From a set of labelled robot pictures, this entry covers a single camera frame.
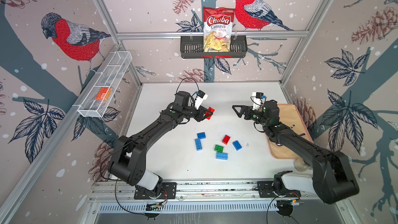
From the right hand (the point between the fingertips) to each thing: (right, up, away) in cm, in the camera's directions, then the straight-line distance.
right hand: (236, 106), depth 84 cm
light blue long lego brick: (-8, -27, 0) cm, 29 cm away
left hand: (-14, -2, -3) cm, 14 cm away
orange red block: (-67, +7, -12) cm, 68 cm away
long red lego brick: (-16, -4, -3) cm, 17 cm away
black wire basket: (-25, +36, +11) cm, 45 cm away
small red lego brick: (-5, -20, +6) cm, 22 cm away
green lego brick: (-9, -25, +4) cm, 27 cm away
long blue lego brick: (-22, -23, +4) cm, 31 cm away
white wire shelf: (-68, +16, -2) cm, 70 cm away
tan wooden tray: (+39, -8, +18) cm, 44 cm away
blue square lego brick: (+1, -23, +4) cm, 23 cm away
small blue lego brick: (-20, -18, +7) cm, 28 cm away
